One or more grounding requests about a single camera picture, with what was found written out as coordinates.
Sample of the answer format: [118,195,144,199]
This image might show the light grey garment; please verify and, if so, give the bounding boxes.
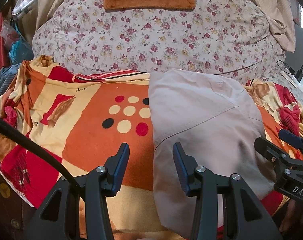
[148,69,276,238]

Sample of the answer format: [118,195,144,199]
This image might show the person's right hand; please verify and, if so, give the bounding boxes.
[279,199,303,233]

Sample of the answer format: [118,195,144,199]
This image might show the white power strip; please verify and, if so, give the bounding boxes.
[279,70,303,92]

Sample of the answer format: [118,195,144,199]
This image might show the orange red patterned blanket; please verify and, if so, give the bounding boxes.
[0,55,303,239]

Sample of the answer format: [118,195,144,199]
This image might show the floral white bed sheet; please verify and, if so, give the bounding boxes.
[32,0,303,105]

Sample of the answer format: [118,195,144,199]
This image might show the beige curtain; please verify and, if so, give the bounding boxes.
[251,0,296,53]

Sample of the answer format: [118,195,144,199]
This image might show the blue grey striped cloth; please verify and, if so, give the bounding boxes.
[0,64,20,96]

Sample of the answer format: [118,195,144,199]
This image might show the blue plastic bag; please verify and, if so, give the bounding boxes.
[9,36,34,65]

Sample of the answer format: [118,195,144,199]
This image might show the clear plastic bag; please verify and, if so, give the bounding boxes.
[12,0,38,21]

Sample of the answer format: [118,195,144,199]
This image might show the black charger with cable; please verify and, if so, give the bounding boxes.
[276,60,303,86]

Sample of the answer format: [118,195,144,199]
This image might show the black cable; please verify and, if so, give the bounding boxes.
[0,112,82,193]

